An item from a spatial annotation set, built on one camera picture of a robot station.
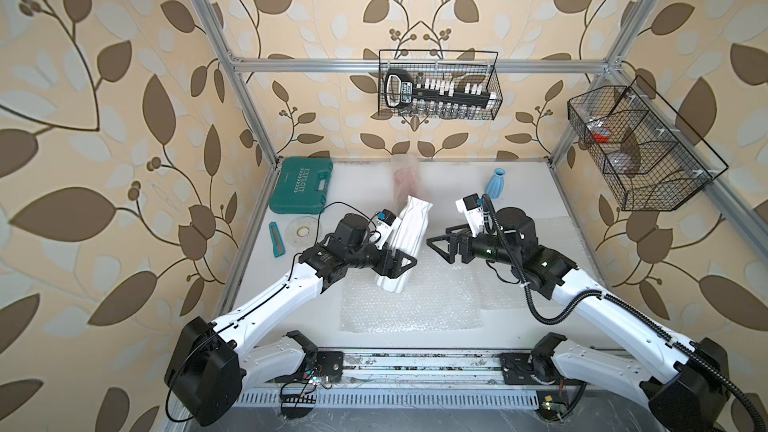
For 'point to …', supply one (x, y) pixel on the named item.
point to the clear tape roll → (303, 232)
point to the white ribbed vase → (409, 239)
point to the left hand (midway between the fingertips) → (402, 252)
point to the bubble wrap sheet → (492, 293)
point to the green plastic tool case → (301, 186)
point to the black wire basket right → (650, 158)
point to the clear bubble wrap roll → (436, 297)
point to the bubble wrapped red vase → (406, 175)
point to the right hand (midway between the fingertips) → (437, 236)
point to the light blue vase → (495, 183)
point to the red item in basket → (600, 139)
